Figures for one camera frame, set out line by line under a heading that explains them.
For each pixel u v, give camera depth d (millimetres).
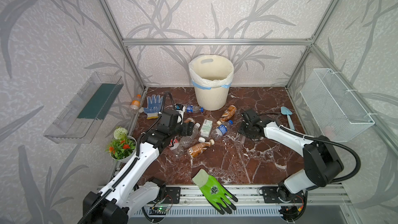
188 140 867
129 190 429
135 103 1083
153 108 1081
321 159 440
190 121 958
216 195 726
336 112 643
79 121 652
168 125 574
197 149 839
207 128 937
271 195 734
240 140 871
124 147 717
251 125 688
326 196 752
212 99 961
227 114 990
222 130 912
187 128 691
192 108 1029
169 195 725
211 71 1044
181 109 687
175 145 869
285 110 1050
